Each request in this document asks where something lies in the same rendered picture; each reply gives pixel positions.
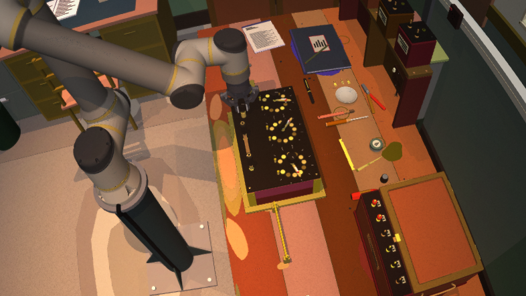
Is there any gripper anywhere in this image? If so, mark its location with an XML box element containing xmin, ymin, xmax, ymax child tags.
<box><xmin>220</xmin><ymin>82</ymin><xmax>261</xmax><ymax>115</ymax></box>

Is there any black maroon decade box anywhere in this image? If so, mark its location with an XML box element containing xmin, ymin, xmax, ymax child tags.
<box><xmin>229</xmin><ymin>85</ymin><xmax>325</xmax><ymax>206</ymax></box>

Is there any maroon box with terminals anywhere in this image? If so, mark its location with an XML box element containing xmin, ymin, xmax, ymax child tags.
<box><xmin>376</xmin><ymin>0</ymin><xmax>415</xmax><ymax>40</ymax></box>
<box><xmin>393</xmin><ymin>20</ymin><xmax>438</xmax><ymax>69</ymax></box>

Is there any brown maroon instrument box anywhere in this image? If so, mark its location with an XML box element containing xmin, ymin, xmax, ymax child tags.
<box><xmin>353</xmin><ymin>171</ymin><xmax>485</xmax><ymax>296</ymax></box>

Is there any black pen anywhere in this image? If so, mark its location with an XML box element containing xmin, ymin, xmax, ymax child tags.
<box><xmin>303</xmin><ymin>78</ymin><xmax>316</xmax><ymax>104</ymax></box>

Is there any white printed paper sheet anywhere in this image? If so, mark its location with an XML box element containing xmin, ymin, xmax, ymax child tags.
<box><xmin>241</xmin><ymin>19</ymin><xmax>286</xmax><ymax>55</ymax></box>

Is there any olive pencil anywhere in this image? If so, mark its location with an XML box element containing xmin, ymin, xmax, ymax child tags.
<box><xmin>304</xmin><ymin>44</ymin><xmax>330</xmax><ymax>64</ymax></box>

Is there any dark blue notebook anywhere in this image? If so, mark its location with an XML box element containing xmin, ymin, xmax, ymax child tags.
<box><xmin>288</xmin><ymin>23</ymin><xmax>353</xmax><ymax>75</ymax></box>

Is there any white round disc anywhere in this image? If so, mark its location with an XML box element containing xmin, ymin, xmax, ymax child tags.
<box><xmin>335</xmin><ymin>85</ymin><xmax>358</xmax><ymax>104</ymax></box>

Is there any pink top yellow desk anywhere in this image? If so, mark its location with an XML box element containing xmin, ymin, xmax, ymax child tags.
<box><xmin>0</xmin><ymin>0</ymin><xmax>179</xmax><ymax>123</ymax></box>

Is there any red marker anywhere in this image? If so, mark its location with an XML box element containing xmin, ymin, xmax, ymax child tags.
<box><xmin>351</xmin><ymin>189</ymin><xmax>377</xmax><ymax>202</ymax></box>

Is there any dark brown shelf unit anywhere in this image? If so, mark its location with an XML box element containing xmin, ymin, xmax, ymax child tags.
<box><xmin>338</xmin><ymin>0</ymin><xmax>435</xmax><ymax>129</ymax></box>

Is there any dark blue desk mat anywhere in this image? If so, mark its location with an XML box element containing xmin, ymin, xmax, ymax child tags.
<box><xmin>68</xmin><ymin>0</ymin><xmax>137</xmax><ymax>30</ymax></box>

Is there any green pad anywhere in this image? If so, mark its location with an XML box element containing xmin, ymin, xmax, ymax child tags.
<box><xmin>430</xmin><ymin>40</ymin><xmax>450</xmax><ymax>65</ymax></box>

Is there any pink handled screwdriver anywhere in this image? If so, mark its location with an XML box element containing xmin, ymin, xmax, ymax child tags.
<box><xmin>317</xmin><ymin>108</ymin><xmax>356</xmax><ymax>121</ymax></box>

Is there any orange handled screwdriver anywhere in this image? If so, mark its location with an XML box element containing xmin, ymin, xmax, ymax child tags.
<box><xmin>325</xmin><ymin>115</ymin><xmax>370</xmax><ymax>127</ymax></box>

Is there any yellow tray frame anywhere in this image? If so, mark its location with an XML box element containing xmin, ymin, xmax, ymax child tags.
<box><xmin>227</xmin><ymin>118</ymin><xmax>328</xmax><ymax>215</ymax></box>

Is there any orange handled tool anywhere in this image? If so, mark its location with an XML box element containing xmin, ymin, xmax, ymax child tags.
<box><xmin>363</xmin><ymin>91</ymin><xmax>376</xmax><ymax>115</ymax></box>

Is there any brass rod with chain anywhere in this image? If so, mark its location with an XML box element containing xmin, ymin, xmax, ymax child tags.
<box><xmin>271</xmin><ymin>203</ymin><xmax>293</xmax><ymax>265</ymax></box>

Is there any red handled tool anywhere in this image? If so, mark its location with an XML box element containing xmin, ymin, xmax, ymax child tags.
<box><xmin>361</xmin><ymin>83</ymin><xmax>387</xmax><ymax>111</ymax></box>

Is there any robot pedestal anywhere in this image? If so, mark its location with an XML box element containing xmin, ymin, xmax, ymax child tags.
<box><xmin>114</xmin><ymin>187</ymin><xmax>219</xmax><ymax>295</ymax></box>

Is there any black wall box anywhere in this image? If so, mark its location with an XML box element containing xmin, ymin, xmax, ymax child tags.
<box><xmin>446</xmin><ymin>3</ymin><xmax>465</xmax><ymax>30</ymax></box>

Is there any white curved rail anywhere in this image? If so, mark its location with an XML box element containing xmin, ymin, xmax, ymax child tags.
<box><xmin>436</xmin><ymin>0</ymin><xmax>526</xmax><ymax>112</ymax></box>

